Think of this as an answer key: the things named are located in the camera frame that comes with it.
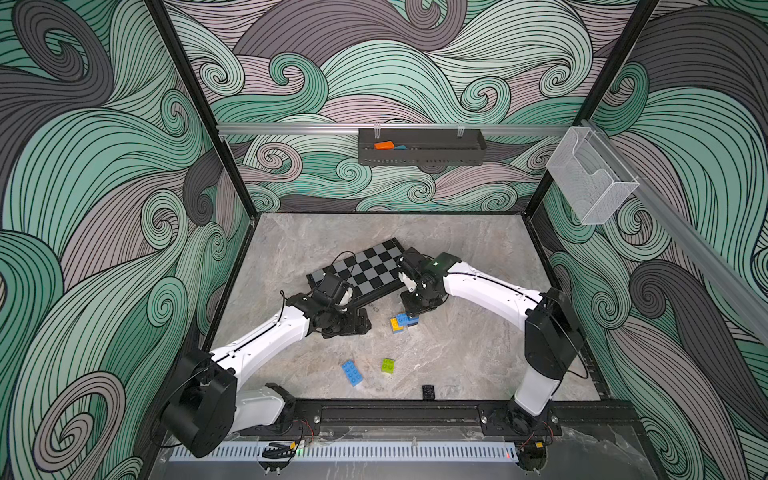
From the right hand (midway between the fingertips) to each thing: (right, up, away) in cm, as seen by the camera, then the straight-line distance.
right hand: (416, 309), depth 85 cm
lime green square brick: (-8, -15, -4) cm, 18 cm away
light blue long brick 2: (-18, -16, -5) cm, 25 cm away
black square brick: (+2, -19, -9) cm, 22 cm away
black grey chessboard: (-14, +9, +13) cm, 21 cm away
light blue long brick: (-3, -3, 0) cm, 5 cm away
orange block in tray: (-8, +50, +7) cm, 51 cm away
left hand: (-16, -4, -3) cm, 17 cm away
